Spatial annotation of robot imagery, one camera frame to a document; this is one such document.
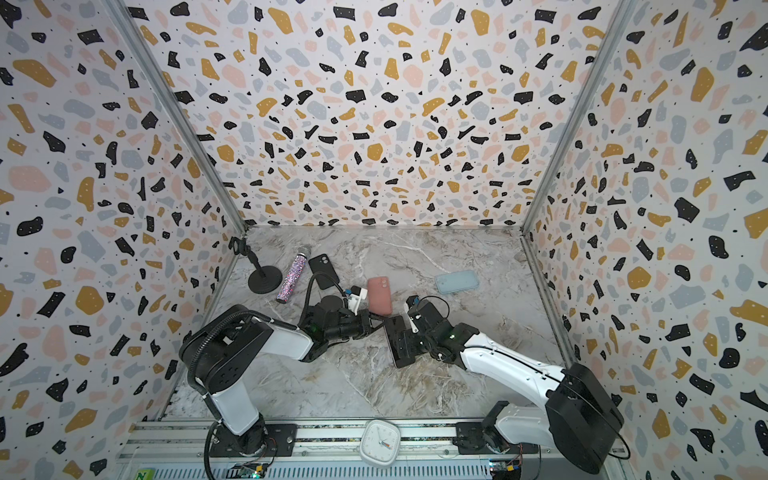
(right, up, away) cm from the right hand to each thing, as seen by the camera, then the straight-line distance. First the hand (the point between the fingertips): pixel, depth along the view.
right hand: (400, 335), depth 83 cm
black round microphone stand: (-47, +14, +23) cm, 54 cm away
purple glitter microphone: (-37, +16, +21) cm, 45 cm away
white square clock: (-5, -23, -11) cm, 26 cm away
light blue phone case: (+20, +13, +26) cm, 35 cm away
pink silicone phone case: (-7, +8, +21) cm, 24 cm away
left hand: (-3, +4, +2) cm, 5 cm away
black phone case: (-29, +19, +28) cm, 44 cm away
